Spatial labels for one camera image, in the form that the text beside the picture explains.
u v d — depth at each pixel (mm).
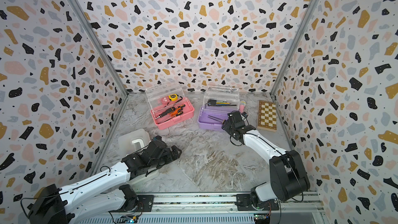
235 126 689
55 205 393
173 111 1092
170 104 1042
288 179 428
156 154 627
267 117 1057
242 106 1097
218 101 1057
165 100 1053
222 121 1051
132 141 818
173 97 1063
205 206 735
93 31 864
